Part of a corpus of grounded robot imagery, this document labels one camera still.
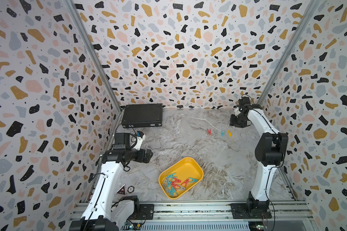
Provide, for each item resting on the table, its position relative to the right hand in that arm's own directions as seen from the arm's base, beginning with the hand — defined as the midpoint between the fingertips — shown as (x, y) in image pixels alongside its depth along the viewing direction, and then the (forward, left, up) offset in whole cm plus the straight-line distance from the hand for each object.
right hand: (232, 123), depth 97 cm
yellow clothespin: (0, -1, -11) cm, 11 cm away
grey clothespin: (0, +10, -11) cm, 15 cm away
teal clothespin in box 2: (-35, +26, -10) cm, 45 cm away
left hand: (-25, +54, +5) cm, 60 cm away
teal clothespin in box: (-33, +39, -11) cm, 52 cm away
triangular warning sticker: (-42, +67, -10) cm, 79 cm away
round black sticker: (-41, +62, -11) cm, 75 cm away
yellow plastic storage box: (-33, +34, -12) cm, 49 cm away
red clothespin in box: (-37, +38, -11) cm, 54 cm away
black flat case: (+13, +66, -7) cm, 67 cm away
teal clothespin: (0, +4, -12) cm, 13 cm away
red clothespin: (+2, +14, -12) cm, 18 cm away
